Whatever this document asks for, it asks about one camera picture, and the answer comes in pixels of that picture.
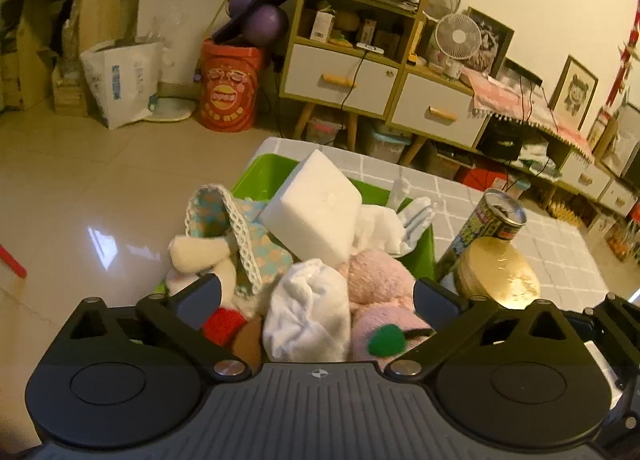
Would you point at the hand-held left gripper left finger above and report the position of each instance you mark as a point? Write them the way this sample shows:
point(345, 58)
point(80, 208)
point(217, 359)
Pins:
point(197, 302)

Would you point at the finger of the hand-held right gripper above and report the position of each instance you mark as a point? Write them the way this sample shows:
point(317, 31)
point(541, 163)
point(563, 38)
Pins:
point(620, 317)

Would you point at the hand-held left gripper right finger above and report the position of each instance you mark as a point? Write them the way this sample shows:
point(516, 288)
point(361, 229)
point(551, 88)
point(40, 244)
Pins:
point(435, 302)

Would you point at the pink knitted peach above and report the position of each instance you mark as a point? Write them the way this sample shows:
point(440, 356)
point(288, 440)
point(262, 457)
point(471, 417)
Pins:
point(395, 320)

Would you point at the beige rabbit plush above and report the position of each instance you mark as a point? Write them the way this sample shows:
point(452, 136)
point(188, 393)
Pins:
point(197, 255)

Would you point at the pink fuzzy plush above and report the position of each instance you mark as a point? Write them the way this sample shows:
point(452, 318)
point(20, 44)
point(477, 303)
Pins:
point(377, 280)

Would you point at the brown powder puff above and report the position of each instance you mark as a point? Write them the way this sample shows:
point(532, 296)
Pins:
point(248, 342)

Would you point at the blue floral lace cloth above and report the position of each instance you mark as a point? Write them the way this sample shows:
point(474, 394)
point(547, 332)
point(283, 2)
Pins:
point(250, 235)

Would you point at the white cloth rabbit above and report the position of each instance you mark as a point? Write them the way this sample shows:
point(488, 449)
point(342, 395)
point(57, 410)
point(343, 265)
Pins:
point(387, 227)

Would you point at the white cloth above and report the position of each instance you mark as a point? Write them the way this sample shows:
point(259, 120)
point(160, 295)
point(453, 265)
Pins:
point(307, 310)

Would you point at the green plastic tray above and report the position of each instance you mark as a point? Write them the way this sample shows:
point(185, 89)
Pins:
point(260, 175)

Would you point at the white sponge block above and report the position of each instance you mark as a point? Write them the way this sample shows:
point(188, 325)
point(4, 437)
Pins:
point(312, 210)

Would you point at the tall printed snack can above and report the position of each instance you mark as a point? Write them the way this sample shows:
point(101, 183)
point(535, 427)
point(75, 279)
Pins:
point(480, 225)

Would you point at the wooden end drawer cabinet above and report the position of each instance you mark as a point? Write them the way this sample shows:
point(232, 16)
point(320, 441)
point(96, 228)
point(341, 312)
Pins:
point(617, 197)

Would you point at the egg cartons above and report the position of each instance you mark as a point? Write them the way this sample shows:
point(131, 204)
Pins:
point(565, 207)

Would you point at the wooden side drawer cabinet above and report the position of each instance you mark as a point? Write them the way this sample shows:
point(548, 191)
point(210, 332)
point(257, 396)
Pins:
point(582, 175)

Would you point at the teal lid storage box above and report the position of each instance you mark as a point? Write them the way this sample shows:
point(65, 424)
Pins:
point(385, 145)

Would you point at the black bag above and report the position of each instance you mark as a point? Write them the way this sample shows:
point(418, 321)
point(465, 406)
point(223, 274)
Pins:
point(500, 138)

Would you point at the wooden open shelf unit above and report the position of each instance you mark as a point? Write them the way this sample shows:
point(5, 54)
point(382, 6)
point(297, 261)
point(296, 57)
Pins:
point(540, 155)

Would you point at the low wooden drawer cabinet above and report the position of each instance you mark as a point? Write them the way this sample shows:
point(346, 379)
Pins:
point(440, 113)

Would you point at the white round stand base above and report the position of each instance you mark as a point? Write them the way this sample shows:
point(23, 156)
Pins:
point(172, 110)

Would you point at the clear storage box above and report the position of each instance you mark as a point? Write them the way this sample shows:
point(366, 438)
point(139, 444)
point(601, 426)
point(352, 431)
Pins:
point(322, 133)

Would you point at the orange printed bin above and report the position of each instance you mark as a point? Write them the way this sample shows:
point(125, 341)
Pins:
point(230, 90)

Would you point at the pink fringed runner cloth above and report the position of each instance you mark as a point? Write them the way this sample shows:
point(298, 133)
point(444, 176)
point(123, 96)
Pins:
point(500, 95)

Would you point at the framed cartoon girl picture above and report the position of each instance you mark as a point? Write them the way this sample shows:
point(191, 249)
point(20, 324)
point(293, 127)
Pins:
point(574, 93)

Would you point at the white printed bag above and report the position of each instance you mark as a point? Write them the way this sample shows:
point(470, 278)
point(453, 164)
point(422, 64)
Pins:
point(122, 85)

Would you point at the tall wooden shelf cabinet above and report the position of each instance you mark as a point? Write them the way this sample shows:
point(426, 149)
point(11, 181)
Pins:
point(340, 75)

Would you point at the red hanging decoration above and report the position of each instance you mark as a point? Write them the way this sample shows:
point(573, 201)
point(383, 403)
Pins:
point(625, 60)

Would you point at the yellow tube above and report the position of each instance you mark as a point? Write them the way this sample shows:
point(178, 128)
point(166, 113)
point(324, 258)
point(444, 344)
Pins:
point(415, 43)

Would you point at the white flat device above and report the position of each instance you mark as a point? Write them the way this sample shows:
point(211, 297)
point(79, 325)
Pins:
point(370, 47)

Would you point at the small white desk fan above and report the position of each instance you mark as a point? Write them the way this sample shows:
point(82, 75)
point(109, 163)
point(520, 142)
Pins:
point(457, 38)

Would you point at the framed raccoon picture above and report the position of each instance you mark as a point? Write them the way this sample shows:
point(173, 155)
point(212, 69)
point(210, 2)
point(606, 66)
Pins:
point(495, 38)

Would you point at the small white box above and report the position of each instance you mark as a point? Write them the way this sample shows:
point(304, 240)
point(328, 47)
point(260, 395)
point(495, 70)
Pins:
point(321, 25)

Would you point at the wall power strip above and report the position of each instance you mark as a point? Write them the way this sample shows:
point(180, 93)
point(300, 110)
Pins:
point(522, 71)

